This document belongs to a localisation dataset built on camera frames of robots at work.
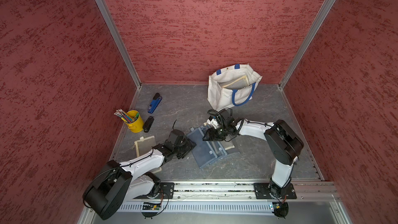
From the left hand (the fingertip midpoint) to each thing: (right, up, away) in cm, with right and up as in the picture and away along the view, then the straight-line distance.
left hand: (194, 149), depth 86 cm
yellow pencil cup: (-34, +13, +5) cm, 37 cm away
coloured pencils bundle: (-40, +19, -1) cm, 44 cm away
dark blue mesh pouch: (+6, -1, 0) cm, 6 cm away
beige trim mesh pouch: (+30, +40, +15) cm, 52 cm away
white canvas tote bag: (+16, +29, +9) cm, 34 cm away
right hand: (+8, +4, +2) cm, 9 cm away
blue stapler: (-29, +27, +23) cm, 46 cm away
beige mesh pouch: (+19, +2, +1) cm, 19 cm away
